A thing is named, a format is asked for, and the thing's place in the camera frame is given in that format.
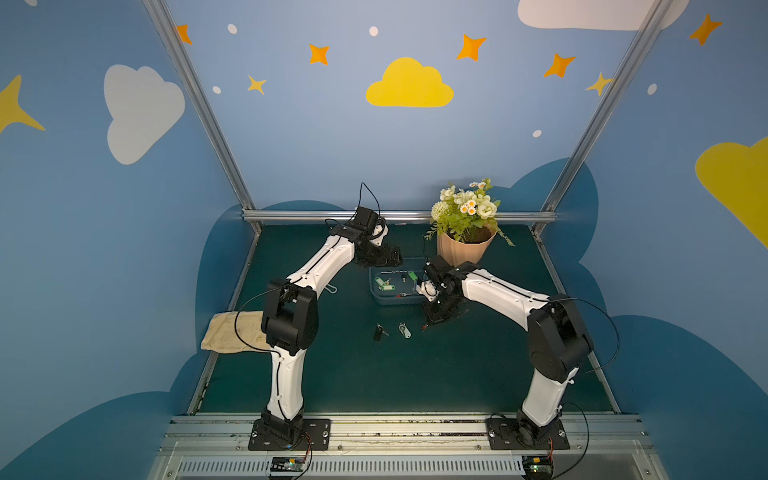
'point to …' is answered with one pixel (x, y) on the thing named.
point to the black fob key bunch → (379, 330)
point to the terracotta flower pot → (458, 253)
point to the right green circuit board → (538, 466)
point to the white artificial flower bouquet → (460, 212)
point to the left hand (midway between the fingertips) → (390, 257)
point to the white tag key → (405, 330)
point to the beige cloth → (223, 336)
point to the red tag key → (424, 327)
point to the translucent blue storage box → (395, 285)
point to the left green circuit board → (287, 464)
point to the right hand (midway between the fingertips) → (431, 318)
